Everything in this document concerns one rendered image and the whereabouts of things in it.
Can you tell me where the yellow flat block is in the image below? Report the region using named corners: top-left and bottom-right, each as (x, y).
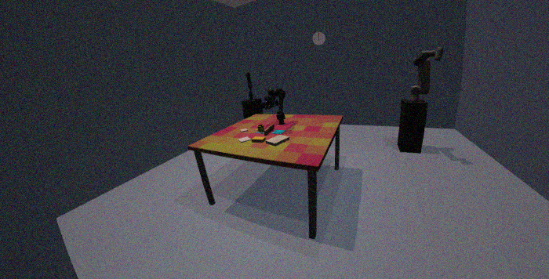
top-left (252, 136), bottom-right (266, 143)

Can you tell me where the beige flat rectangular slab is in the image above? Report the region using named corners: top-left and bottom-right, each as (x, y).
top-left (266, 135), bottom-right (289, 146)

